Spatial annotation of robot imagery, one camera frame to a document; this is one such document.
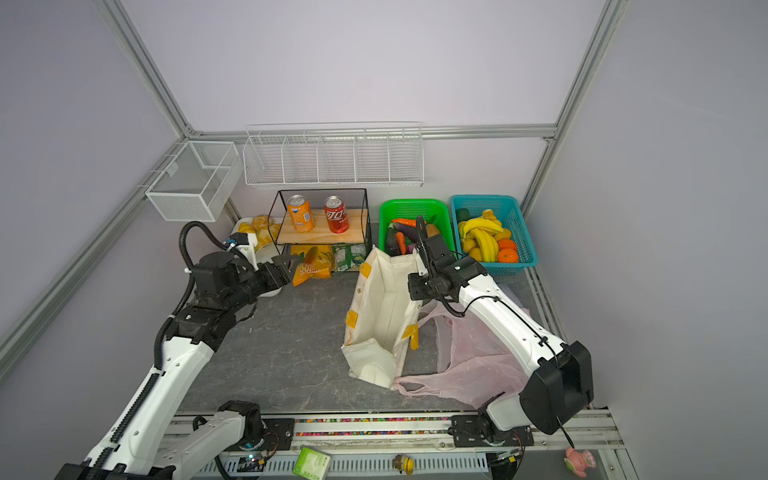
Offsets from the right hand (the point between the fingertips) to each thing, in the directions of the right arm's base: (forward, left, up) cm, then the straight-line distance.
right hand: (416, 289), depth 81 cm
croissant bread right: (+36, +58, -14) cm, 70 cm away
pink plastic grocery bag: (-13, -18, -15) cm, 27 cm away
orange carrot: (+39, +2, -13) cm, 41 cm away
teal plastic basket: (+28, -36, -9) cm, 47 cm away
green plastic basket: (+42, -9, -10) cm, 44 cm away
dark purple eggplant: (+35, +1, -14) cm, 38 cm away
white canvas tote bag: (+8, +9, -17) cm, 21 cm away
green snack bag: (+21, +22, -11) cm, 32 cm away
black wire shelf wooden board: (+28, +31, 0) cm, 42 cm away
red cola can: (+22, +24, +9) cm, 33 cm away
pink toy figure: (-37, -36, -16) cm, 54 cm away
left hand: (0, +31, +11) cm, 33 cm away
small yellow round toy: (-37, +4, -15) cm, 41 cm away
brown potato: (+34, -8, -13) cm, 37 cm away
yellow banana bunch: (+27, -24, -8) cm, 36 cm away
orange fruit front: (+18, -31, -8) cm, 37 cm away
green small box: (-38, +25, -15) cm, 48 cm away
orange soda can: (+22, +34, +8) cm, 41 cm away
